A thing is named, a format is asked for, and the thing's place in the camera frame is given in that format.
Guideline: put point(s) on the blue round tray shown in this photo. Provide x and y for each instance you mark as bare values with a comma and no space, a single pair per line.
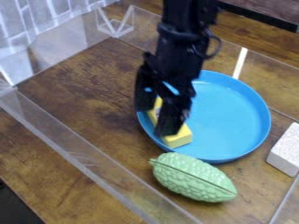
230,120

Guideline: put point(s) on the clear acrylic enclosure wall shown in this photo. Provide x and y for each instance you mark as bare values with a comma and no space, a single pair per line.
74,151

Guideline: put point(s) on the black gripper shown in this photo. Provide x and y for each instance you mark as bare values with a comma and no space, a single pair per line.
176,64

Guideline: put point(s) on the green bitter melon toy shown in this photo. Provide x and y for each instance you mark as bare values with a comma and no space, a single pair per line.
193,178

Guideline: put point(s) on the yellow butter brick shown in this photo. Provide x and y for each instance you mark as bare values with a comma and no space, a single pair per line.
173,141

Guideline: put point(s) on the white patterned curtain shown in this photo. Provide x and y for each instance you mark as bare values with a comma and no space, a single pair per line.
26,18

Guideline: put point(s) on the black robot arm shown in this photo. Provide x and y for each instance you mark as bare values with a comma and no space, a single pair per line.
189,12

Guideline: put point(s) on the white sponge block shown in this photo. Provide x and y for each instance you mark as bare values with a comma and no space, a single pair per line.
284,156

